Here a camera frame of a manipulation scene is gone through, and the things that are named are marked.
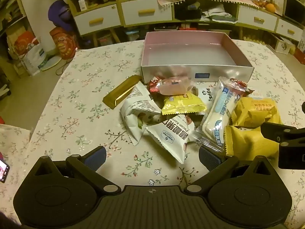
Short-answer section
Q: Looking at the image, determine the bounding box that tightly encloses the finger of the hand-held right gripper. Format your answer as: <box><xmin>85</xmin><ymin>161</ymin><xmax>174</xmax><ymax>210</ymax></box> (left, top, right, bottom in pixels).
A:
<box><xmin>278</xmin><ymin>141</ymin><xmax>305</xmax><ymax>170</ymax></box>
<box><xmin>260</xmin><ymin>122</ymin><xmax>305</xmax><ymax>144</ymax></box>

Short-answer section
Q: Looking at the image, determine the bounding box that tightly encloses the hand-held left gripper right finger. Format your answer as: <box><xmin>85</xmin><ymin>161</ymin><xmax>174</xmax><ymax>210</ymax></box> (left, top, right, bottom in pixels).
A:
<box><xmin>187</xmin><ymin>146</ymin><xmax>278</xmax><ymax>193</ymax></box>

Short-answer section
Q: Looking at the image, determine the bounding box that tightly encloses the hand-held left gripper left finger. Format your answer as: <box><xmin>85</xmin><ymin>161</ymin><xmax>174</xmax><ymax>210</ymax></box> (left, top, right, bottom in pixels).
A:
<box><xmin>30</xmin><ymin>146</ymin><xmax>122</xmax><ymax>194</ymax></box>

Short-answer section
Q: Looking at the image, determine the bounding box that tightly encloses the large yellow snack packet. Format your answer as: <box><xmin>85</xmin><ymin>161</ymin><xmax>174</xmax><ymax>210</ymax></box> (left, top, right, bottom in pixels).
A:
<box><xmin>231</xmin><ymin>97</ymin><xmax>278</xmax><ymax>127</ymax></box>
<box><xmin>224</xmin><ymin>125</ymin><xmax>280</xmax><ymax>161</ymax></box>

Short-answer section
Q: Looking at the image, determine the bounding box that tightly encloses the long clear bread packet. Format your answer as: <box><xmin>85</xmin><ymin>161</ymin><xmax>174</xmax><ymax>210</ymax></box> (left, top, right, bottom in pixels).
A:
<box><xmin>192</xmin><ymin>76</ymin><xmax>241</xmax><ymax>153</ymax></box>

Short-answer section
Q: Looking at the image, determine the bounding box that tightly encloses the white nut packet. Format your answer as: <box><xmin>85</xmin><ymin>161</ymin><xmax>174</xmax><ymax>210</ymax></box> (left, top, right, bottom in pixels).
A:
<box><xmin>146</xmin><ymin>114</ymin><xmax>195</xmax><ymax>164</ymax></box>

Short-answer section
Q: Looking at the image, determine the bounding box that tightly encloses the red brown snack packet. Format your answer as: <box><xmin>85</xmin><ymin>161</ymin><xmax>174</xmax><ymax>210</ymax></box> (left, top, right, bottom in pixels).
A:
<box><xmin>230</xmin><ymin>78</ymin><xmax>254</xmax><ymax>96</ymax></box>

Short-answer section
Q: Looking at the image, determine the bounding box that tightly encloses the white cracker packet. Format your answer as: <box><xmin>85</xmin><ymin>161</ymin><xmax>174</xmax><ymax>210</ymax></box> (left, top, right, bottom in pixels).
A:
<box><xmin>197</xmin><ymin>83</ymin><xmax>220</xmax><ymax>103</ymax></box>

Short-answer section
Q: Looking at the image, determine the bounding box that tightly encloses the white packet with small text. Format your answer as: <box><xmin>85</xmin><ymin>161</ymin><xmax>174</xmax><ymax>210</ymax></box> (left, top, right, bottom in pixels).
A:
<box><xmin>120</xmin><ymin>82</ymin><xmax>163</xmax><ymax>146</ymax></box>

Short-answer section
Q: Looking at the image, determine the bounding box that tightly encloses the gold bar packet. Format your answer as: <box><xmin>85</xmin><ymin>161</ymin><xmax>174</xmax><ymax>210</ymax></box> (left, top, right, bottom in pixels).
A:
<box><xmin>103</xmin><ymin>75</ymin><xmax>143</xmax><ymax>110</ymax></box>

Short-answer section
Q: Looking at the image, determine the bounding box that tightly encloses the clear pink snack packet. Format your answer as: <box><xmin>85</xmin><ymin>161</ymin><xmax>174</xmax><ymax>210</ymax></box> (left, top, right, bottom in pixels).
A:
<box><xmin>157</xmin><ymin>75</ymin><xmax>194</xmax><ymax>96</ymax></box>

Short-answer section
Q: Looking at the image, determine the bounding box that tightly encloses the red and white snack packet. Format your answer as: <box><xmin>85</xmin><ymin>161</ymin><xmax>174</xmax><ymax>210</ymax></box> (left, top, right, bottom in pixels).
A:
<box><xmin>147</xmin><ymin>76</ymin><xmax>167</xmax><ymax>94</ymax></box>

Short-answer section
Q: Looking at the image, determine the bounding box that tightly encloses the pink and silver cardboard box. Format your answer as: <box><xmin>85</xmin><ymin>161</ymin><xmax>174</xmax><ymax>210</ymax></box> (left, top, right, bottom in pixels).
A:
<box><xmin>140</xmin><ymin>31</ymin><xmax>255</xmax><ymax>84</ymax></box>

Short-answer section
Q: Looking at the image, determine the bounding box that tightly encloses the white storage box with drawing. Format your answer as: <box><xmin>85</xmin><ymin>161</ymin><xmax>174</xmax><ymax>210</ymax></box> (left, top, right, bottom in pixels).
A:
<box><xmin>274</xmin><ymin>35</ymin><xmax>296</xmax><ymax>54</ymax></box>

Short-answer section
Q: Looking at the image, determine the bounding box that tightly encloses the smartphone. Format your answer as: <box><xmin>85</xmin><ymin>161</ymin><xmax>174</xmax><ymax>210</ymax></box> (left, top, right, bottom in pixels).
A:
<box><xmin>0</xmin><ymin>151</ymin><xmax>10</xmax><ymax>184</ymax></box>

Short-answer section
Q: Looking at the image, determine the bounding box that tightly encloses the white round floor base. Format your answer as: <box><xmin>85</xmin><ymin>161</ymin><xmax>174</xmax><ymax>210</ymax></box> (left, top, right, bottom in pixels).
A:
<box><xmin>40</xmin><ymin>55</ymin><xmax>61</xmax><ymax>71</ymax></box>

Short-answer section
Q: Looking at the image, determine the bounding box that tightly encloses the white shopping bag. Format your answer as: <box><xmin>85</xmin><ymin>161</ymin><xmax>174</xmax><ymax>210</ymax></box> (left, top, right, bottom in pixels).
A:
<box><xmin>20</xmin><ymin>37</ymin><xmax>50</xmax><ymax>76</ymax></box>

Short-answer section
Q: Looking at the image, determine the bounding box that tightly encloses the orange printed bag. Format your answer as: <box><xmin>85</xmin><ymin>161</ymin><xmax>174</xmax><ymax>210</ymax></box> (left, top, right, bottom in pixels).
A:
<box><xmin>50</xmin><ymin>26</ymin><xmax>79</xmax><ymax>60</ymax></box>

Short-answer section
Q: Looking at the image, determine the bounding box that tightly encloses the pile of papers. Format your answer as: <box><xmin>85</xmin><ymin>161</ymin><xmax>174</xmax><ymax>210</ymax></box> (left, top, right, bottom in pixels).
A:
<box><xmin>202</xmin><ymin>6</ymin><xmax>239</xmax><ymax>24</ymax></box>

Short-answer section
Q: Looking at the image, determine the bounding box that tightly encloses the red gift bag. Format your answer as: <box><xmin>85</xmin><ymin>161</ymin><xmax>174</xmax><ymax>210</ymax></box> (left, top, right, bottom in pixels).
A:
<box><xmin>14</xmin><ymin>31</ymin><xmax>40</xmax><ymax>54</ymax></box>

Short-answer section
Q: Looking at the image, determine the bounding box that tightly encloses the black device on shelf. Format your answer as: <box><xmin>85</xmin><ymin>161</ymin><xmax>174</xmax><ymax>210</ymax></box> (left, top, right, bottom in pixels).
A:
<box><xmin>175</xmin><ymin>0</ymin><xmax>202</xmax><ymax>19</ymax></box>

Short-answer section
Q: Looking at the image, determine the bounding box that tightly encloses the white drawer with yellow handle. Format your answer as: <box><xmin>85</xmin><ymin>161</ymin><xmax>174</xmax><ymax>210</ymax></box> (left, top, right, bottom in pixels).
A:
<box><xmin>276</xmin><ymin>19</ymin><xmax>304</xmax><ymax>42</ymax></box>
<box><xmin>119</xmin><ymin>0</ymin><xmax>172</xmax><ymax>27</ymax></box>
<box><xmin>73</xmin><ymin>3</ymin><xmax>121</xmax><ymax>36</ymax></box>
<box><xmin>238</xmin><ymin>5</ymin><xmax>279</xmax><ymax>32</ymax></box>

